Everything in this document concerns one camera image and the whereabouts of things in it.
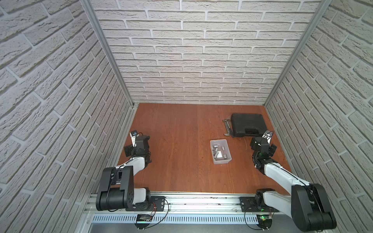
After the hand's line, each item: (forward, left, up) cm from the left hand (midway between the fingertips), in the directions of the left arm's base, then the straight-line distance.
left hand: (135, 140), depth 89 cm
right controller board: (-42, -72, -8) cm, 84 cm away
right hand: (-2, -81, +4) cm, 81 cm away
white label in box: (-7, -54, -7) cm, 55 cm away
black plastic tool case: (+13, -76, -1) cm, 77 cm away
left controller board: (-41, -11, -9) cm, 43 cm away
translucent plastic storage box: (0, -56, -6) cm, 56 cm away
